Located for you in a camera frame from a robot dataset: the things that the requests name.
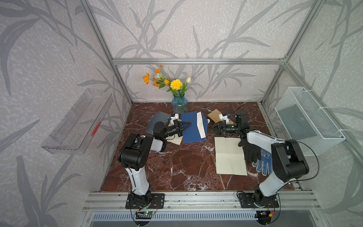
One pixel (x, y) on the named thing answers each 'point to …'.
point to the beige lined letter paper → (200, 125)
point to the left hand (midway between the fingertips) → (191, 126)
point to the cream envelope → (174, 139)
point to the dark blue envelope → (191, 134)
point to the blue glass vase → (179, 104)
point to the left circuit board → (146, 214)
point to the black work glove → (252, 153)
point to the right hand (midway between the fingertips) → (210, 128)
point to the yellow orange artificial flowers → (176, 85)
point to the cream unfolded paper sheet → (229, 157)
